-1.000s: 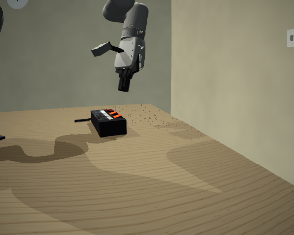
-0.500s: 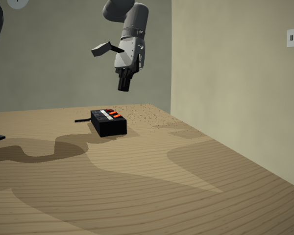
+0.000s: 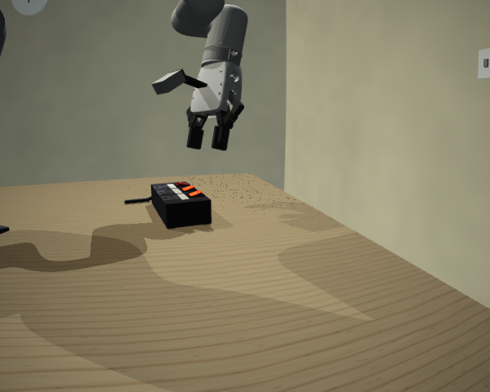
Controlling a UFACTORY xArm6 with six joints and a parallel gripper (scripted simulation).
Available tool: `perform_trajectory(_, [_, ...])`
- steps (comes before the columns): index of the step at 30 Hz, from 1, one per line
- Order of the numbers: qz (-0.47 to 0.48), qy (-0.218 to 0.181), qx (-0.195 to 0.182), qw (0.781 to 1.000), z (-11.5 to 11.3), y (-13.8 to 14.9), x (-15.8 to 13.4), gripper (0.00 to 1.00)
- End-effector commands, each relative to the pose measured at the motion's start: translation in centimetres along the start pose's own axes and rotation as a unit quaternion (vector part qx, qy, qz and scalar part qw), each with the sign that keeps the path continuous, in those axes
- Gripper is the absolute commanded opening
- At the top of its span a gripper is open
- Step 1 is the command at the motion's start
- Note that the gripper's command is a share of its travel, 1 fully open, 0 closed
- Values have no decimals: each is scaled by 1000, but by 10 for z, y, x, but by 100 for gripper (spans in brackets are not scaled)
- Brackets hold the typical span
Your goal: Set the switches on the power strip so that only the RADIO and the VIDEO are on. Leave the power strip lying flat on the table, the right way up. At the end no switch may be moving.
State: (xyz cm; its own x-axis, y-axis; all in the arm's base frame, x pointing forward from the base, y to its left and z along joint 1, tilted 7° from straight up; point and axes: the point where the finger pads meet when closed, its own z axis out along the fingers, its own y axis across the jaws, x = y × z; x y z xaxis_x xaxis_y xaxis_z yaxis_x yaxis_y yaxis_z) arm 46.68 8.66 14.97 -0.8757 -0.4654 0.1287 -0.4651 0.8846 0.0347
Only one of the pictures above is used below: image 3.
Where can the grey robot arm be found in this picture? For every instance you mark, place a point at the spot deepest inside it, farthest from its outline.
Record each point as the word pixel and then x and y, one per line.
pixel 224 27

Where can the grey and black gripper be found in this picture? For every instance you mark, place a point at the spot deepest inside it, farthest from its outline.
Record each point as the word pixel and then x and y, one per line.
pixel 218 99

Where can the black power strip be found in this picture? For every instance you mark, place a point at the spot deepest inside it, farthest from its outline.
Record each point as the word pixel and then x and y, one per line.
pixel 178 206

